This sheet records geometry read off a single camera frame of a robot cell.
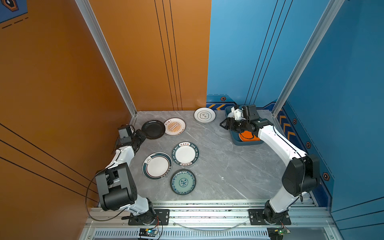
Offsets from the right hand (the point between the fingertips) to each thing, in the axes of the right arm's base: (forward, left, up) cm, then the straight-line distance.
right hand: (224, 125), depth 86 cm
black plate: (+2, +44, -7) cm, 44 cm away
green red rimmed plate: (-15, +41, -21) cm, 49 cm away
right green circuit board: (-49, -22, -22) cm, 58 cm away
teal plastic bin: (+9, -11, -22) cm, 27 cm away
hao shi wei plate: (-8, +23, -19) cm, 31 cm away
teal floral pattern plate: (-25, +24, -20) cm, 40 cm away
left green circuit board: (-49, +40, -22) cm, 67 cm away
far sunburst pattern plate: (+15, +33, -19) cm, 41 cm away
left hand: (+1, +47, -6) cm, 48 cm away
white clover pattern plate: (+27, +10, -19) cm, 35 cm away
